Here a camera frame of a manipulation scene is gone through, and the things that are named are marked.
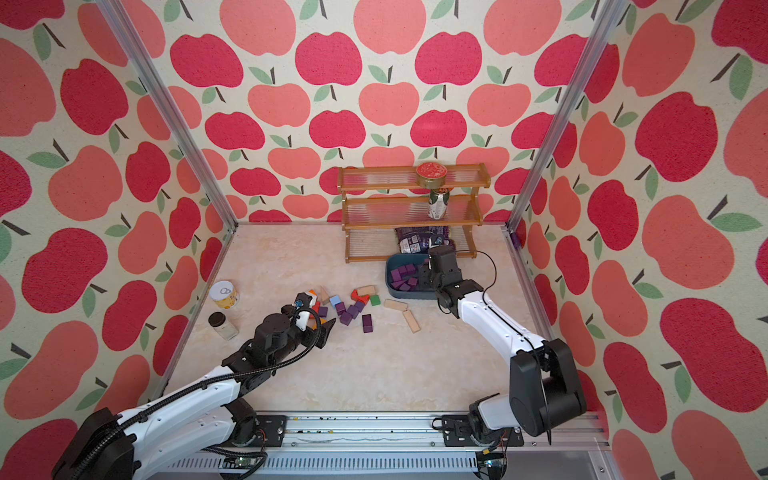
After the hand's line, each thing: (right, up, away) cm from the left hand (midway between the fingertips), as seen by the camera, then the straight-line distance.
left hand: (321, 317), depth 82 cm
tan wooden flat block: (+21, +1, +17) cm, 27 cm away
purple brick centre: (+12, -4, +11) cm, 17 cm away
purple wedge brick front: (+22, +10, +20) cm, 31 cm away
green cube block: (+15, +2, +17) cm, 22 cm away
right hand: (+32, +13, +6) cm, 35 cm away
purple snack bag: (+31, +23, +24) cm, 45 cm away
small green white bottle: (+35, +35, +13) cm, 52 cm away
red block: (+11, +3, +17) cm, 20 cm away
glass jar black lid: (-29, -2, +1) cm, 29 cm away
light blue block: (+2, +2, +14) cm, 14 cm away
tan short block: (+12, +5, +19) cm, 23 cm away
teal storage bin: (+24, +10, +22) cm, 34 cm away
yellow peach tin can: (-34, +4, +13) cm, 37 cm away
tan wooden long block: (+26, -4, +11) cm, 29 cm away
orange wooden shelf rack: (+19, +35, +38) cm, 55 cm away
